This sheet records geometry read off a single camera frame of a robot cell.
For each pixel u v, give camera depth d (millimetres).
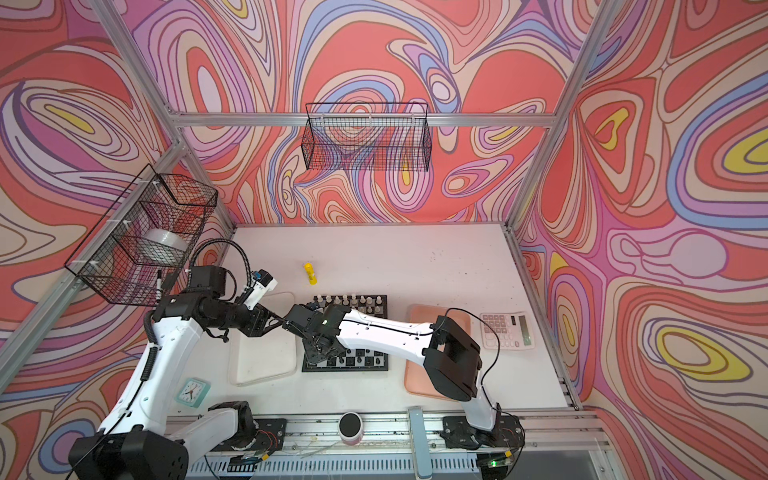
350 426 706
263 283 677
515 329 905
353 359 840
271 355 860
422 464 664
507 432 734
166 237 737
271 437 729
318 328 572
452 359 458
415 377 822
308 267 977
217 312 629
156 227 803
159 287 719
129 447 371
